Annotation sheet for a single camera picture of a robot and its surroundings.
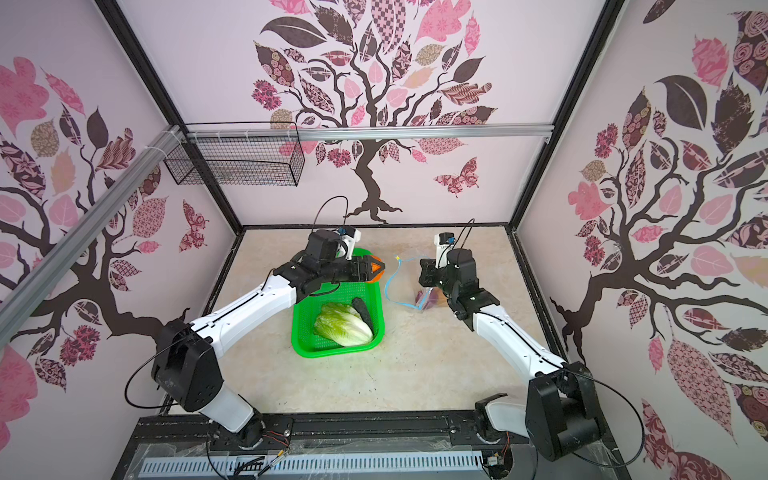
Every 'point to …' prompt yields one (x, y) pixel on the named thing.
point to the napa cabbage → (343, 325)
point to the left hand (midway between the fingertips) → (376, 270)
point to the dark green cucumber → (360, 307)
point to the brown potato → (442, 299)
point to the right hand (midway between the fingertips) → (424, 256)
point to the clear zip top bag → (403, 286)
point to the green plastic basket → (372, 295)
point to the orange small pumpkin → (375, 267)
